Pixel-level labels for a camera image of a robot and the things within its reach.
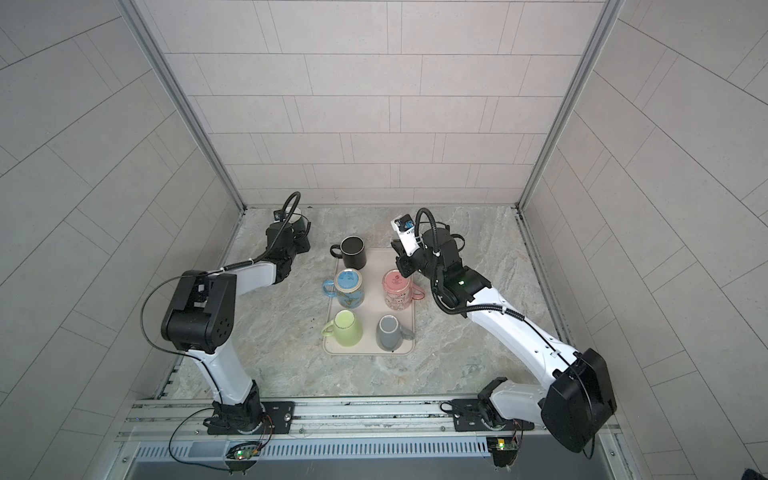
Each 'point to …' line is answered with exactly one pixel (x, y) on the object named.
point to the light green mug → (345, 328)
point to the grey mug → (390, 333)
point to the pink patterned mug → (398, 291)
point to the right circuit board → (504, 450)
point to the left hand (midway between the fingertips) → (305, 226)
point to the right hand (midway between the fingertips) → (393, 243)
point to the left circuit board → (249, 450)
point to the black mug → (352, 251)
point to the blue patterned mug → (348, 286)
